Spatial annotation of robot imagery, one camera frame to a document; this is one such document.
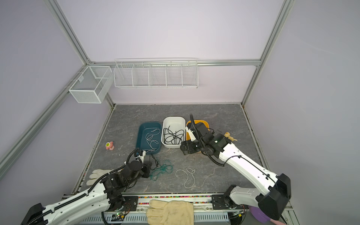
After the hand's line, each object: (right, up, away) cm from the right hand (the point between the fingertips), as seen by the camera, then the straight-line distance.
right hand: (187, 146), depth 75 cm
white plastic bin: (-10, +5, +28) cm, 30 cm away
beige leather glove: (-8, -33, -4) cm, 35 cm away
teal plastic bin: (-26, +2, +20) cm, 33 cm away
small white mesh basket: (-67, +38, +22) cm, 80 cm away
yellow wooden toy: (+29, +3, +25) cm, 38 cm away
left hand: (-21, -13, +7) cm, 25 cm away
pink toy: (-51, -3, +16) cm, 54 cm away
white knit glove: (-54, -19, +8) cm, 58 cm away
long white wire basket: (-22, +48, +24) cm, 58 cm away
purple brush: (+36, -34, -4) cm, 50 cm away
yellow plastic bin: (+1, +3, +19) cm, 19 cm away
